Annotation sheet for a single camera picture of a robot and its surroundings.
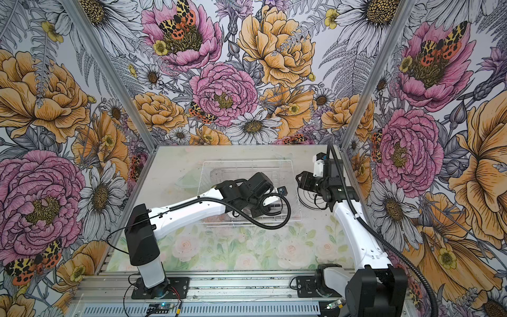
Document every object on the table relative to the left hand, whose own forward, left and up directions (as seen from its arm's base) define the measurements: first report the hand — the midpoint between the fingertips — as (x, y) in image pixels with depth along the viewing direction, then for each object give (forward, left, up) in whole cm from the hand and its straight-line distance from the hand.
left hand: (262, 205), depth 79 cm
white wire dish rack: (+28, -12, -15) cm, 34 cm away
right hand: (+7, -16, +5) cm, 18 cm away
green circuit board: (-31, +35, -16) cm, 50 cm away
